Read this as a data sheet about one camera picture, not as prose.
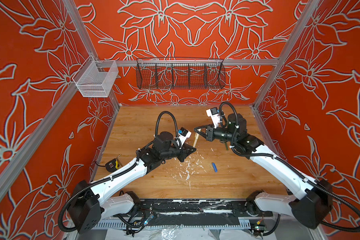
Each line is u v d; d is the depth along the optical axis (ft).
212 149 3.11
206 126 2.09
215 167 2.87
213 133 2.02
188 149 2.21
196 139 2.25
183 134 2.08
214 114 2.05
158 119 1.81
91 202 1.26
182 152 2.04
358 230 1.21
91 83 2.88
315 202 1.24
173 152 2.04
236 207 2.39
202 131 2.24
